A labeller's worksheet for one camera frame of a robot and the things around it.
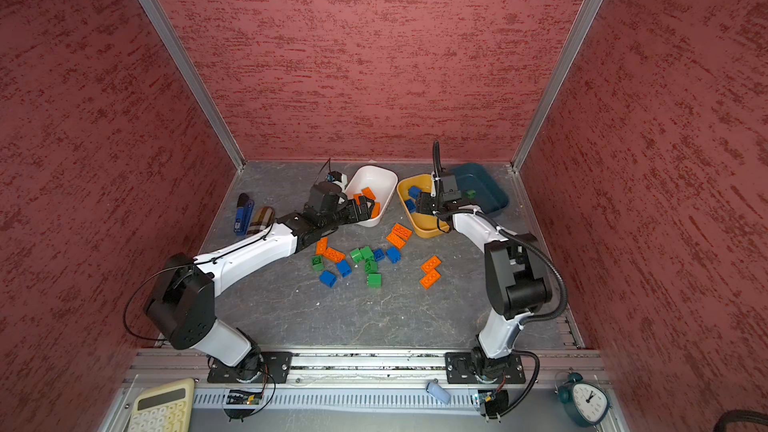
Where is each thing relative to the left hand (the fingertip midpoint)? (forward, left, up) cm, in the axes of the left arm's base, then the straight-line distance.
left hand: (362, 209), depth 86 cm
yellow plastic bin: (+5, -20, -15) cm, 26 cm away
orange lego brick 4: (-7, +10, -17) cm, 20 cm away
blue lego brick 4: (-11, +6, -17) cm, 21 cm away
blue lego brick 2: (+13, -15, -14) cm, 24 cm away
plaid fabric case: (+5, +36, -14) cm, 39 cm away
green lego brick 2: (-7, -1, -14) cm, 15 cm away
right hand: (+7, -18, -7) cm, 21 cm away
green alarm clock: (-45, -55, -12) cm, 72 cm away
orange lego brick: (-3, +1, +9) cm, 10 cm away
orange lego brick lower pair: (-1, -10, -16) cm, 19 cm away
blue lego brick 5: (-6, -9, -16) cm, 19 cm away
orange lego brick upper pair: (+2, -12, -15) cm, 20 cm away
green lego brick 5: (-11, +14, -13) cm, 22 cm away
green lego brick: (-7, +3, -15) cm, 17 cm away
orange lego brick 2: (-11, -21, -16) cm, 29 cm away
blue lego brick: (+20, -17, -15) cm, 30 cm away
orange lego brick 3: (-15, -20, -17) cm, 30 cm away
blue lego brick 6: (-6, -5, -16) cm, 18 cm away
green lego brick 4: (-16, -4, -15) cm, 22 cm away
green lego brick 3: (-12, -3, -14) cm, 19 cm away
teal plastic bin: (+18, -46, -16) cm, 52 cm away
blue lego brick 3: (-14, +11, -17) cm, 24 cm away
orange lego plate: (+19, +1, -15) cm, 24 cm away
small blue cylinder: (-43, -20, -12) cm, 49 cm away
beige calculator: (-47, +42, -14) cm, 65 cm away
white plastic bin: (+23, -4, -13) cm, 27 cm away
